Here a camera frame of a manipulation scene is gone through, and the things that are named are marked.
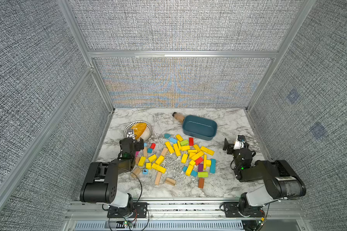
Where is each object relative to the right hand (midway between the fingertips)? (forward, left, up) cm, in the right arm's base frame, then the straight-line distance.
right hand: (234, 135), depth 89 cm
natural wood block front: (-22, +47, -10) cm, 53 cm away
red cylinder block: (-2, +52, -9) cm, 52 cm away
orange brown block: (-25, +22, -10) cm, 35 cm away
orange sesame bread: (+9, +62, -5) cm, 62 cm away
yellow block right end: (-5, +16, -11) cm, 20 cm away
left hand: (+2, +63, -3) cm, 63 cm away
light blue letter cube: (-19, +55, -10) cm, 59 cm away
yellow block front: (-18, +29, -10) cm, 35 cm away
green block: (+2, +31, -11) cm, 33 cm away
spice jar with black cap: (+23, +34, -9) cm, 42 cm away
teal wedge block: (+8, +42, -12) cm, 45 cm away
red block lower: (-12, +22, -10) cm, 27 cm away
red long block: (+3, +25, -12) cm, 28 cm away
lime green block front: (-20, +21, -11) cm, 31 cm away
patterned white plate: (+9, +57, -11) cm, 59 cm away
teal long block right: (-15, +13, -12) cm, 23 cm away
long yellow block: (-2, +40, -11) cm, 42 cm away
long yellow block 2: (-6, +35, -12) cm, 37 cm away
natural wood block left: (-18, +59, -9) cm, 63 cm away
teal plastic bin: (+15, +18, -12) cm, 27 cm away
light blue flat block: (+3, +39, -11) cm, 40 cm away
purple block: (-16, +21, -11) cm, 29 cm away
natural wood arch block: (-24, +40, -10) cm, 48 cm away
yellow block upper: (+5, +34, -10) cm, 36 cm away
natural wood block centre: (-6, +44, -8) cm, 45 cm away
